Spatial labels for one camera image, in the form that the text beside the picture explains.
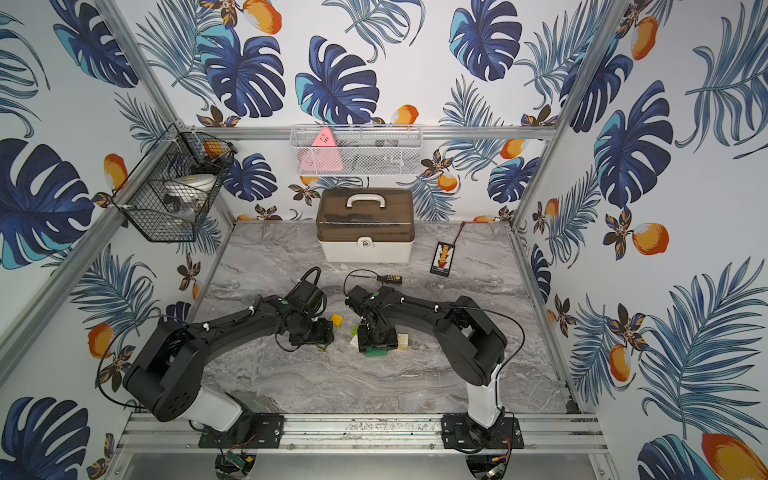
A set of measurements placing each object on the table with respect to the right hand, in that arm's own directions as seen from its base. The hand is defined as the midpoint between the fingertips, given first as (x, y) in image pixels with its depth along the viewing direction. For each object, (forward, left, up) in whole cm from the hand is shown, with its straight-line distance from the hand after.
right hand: (372, 348), depth 87 cm
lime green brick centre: (+2, +5, +7) cm, 8 cm away
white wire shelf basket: (+49, +5, +34) cm, 60 cm away
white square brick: (+2, +5, +1) cm, 6 cm away
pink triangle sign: (+45, +16, +35) cm, 59 cm away
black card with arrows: (+35, -24, 0) cm, 42 cm away
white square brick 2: (+2, -9, +2) cm, 9 cm away
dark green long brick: (-1, 0, 0) cm, 1 cm away
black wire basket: (+29, +56, +33) cm, 71 cm away
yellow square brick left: (+8, +11, +1) cm, 14 cm away
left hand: (+3, +14, +2) cm, 15 cm away
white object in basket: (+29, +48, +36) cm, 67 cm away
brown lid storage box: (+33, +3, +18) cm, 38 cm away
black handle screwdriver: (+24, -5, +2) cm, 24 cm away
